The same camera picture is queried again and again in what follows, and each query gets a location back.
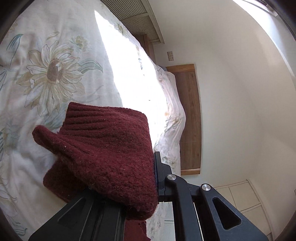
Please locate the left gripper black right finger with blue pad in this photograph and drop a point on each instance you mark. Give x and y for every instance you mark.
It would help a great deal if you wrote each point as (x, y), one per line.
(200, 212)

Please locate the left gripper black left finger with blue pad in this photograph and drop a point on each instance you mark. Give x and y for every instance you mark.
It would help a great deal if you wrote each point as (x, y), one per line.
(84, 218)

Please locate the dark red knitted sweater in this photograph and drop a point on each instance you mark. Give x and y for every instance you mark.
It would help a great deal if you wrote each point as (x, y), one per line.
(109, 150)

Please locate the white wardrobe with doors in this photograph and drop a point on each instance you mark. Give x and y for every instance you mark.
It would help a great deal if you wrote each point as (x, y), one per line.
(244, 198)

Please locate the wooden bed headboard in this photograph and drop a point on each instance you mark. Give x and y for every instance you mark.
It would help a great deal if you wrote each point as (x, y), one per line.
(191, 139)

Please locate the floral white duvet cover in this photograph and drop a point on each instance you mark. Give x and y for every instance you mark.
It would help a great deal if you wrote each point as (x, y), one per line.
(57, 52)

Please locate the wooden left bedside table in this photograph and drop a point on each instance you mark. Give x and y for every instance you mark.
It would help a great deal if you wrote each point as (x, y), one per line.
(147, 46)

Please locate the beige louvered radiator cover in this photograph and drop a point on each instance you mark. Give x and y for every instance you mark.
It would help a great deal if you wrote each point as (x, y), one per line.
(137, 16)

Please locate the beige wall switch plate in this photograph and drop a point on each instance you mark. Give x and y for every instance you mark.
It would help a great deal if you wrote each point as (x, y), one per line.
(170, 56)

